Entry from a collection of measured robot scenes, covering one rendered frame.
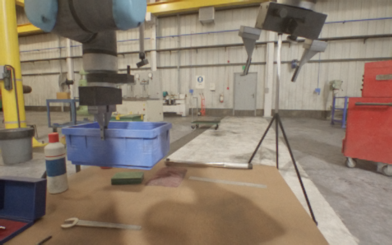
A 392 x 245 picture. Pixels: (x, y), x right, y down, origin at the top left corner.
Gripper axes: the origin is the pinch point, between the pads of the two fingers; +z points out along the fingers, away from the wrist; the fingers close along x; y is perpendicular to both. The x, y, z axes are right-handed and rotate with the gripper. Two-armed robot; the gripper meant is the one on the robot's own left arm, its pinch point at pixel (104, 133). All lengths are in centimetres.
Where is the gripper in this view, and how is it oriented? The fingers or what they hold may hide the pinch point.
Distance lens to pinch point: 62.4
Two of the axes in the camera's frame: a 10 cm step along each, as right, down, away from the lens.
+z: 0.0, 9.9, 1.2
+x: -1.6, 1.2, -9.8
